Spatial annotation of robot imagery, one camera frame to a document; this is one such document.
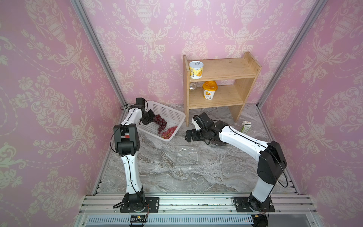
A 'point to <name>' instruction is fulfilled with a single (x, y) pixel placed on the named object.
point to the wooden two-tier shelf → (218, 82)
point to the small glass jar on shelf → (193, 85)
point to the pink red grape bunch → (168, 134)
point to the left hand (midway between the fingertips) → (155, 118)
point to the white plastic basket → (173, 117)
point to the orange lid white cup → (209, 87)
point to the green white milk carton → (246, 126)
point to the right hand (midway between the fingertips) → (192, 136)
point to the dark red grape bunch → (161, 122)
